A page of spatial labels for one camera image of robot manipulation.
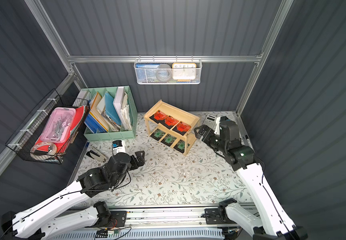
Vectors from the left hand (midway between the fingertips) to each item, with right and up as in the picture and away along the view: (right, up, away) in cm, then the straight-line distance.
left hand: (137, 154), depth 72 cm
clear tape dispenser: (-37, +3, -6) cm, 37 cm away
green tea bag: (+6, +8, +33) cm, 34 cm away
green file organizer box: (-21, +21, +23) cm, 38 cm away
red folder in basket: (-31, +17, +3) cm, 35 cm away
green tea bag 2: (+14, +4, +30) cm, 33 cm away
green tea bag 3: (+22, 0, +27) cm, 35 cm away
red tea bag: (+9, +20, +19) cm, 29 cm away
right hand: (+32, +11, -3) cm, 34 cm away
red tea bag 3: (+23, +13, +13) cm, 29 cm away
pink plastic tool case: (-38, +13, 0) cm, 40 cm away
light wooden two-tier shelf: (+27, +19, +19) cm, 38 cm away
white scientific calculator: (+45, +18, +42) cm, 64 cm away
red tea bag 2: (+15, +16, +15) cm, 27 cm away
